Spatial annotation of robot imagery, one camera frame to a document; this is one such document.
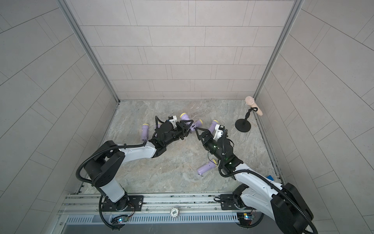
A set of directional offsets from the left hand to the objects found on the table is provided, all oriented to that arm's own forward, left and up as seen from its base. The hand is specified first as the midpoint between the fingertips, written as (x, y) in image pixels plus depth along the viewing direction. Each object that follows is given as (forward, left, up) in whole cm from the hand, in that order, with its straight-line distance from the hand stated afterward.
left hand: (197, 123), depth 80 cm
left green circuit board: (-42, +35, -17) cm, 57 cm away
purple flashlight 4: (+11, -2, -16) cm, 19 cm away
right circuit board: (-41, -23, -19) cm, 51 cm away
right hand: (-7, +1, 0) cm, 7 cm away
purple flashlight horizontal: (-9, +17, +11) cm, 23 cm away
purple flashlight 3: (-18, -6, -18) cm, 26 cm away
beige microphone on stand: (+9, -29, +9) cm, 32 cm away
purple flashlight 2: (+3, +7, +1) cm, 8 cm away
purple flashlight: (+4, +34, -17) cm, 38 cm away
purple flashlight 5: (+9, -11, -16) cm, 22 cm away
